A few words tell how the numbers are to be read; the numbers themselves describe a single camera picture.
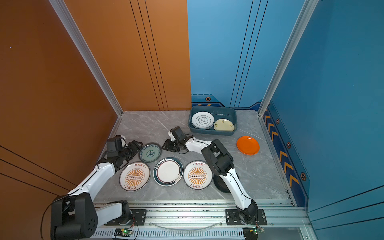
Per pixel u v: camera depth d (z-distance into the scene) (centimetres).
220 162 59
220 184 83
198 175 87
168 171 90
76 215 41
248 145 100
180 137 82
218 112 119
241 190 62
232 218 72
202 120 112
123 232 71
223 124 111
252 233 70
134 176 87
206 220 73
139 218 74
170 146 89
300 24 74
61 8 70
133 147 77
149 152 97
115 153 66
